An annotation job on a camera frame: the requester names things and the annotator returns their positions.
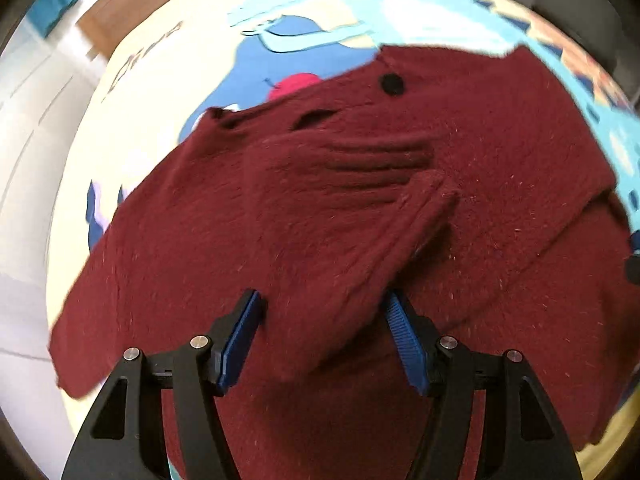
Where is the dark red knit sweater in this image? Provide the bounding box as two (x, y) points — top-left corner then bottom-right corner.
(50, 47), (639, 479)

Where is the green grey chair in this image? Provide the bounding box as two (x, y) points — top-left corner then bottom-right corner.
(514, 0), (623, 72)

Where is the white wardrobe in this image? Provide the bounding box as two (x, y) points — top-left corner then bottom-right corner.
(1, 18), (104, 479)

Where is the yellow dinosaur bed cover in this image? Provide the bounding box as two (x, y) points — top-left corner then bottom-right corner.
(48, 0), (639, 477)

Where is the teal curtain left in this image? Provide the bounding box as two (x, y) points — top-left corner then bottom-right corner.
(26, 0), (79, 39)

